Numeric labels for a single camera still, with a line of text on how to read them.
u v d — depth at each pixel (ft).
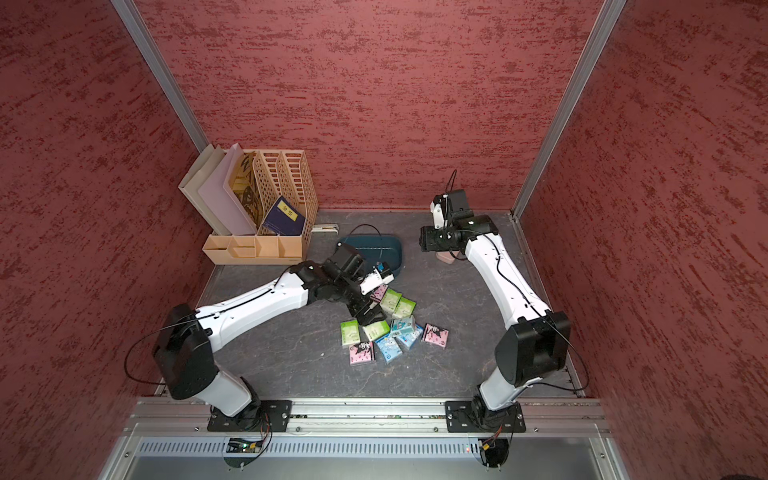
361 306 2.31
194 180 2.89
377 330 2.80
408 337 2.80
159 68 2.64
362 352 2.72
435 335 2.80
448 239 1.92
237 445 2.37
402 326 2.76
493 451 2.33
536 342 1.41
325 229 3.73
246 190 3.32
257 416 2.23
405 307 3.01
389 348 2.72
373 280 2.34
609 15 2.33
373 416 2.48
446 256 3.45
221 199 3.01
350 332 2.81
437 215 2.47
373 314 2.30
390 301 3.02
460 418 2.41
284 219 3.49
